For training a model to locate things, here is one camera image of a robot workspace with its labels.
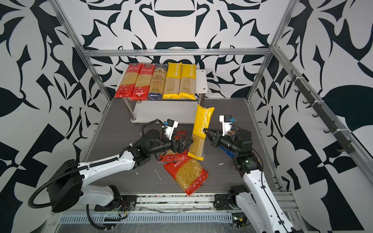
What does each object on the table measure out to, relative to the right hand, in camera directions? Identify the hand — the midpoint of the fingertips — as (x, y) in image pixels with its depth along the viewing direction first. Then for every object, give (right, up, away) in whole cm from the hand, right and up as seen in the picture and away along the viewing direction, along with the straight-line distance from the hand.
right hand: (204, 129), depth 69 cm
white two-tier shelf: (-11, +10, +43) cm, 45 cm away
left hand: (-8, -3, +3) cm, 9 cm away
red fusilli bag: (-18, -18, +18) cm, 31 cm away
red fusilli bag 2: (-6, -26, +12) cm, 29 cm away
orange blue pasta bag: (+17, -16, +19) cm, 31 cm away
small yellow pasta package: (-3, -9, +2) cm, 10 cm away
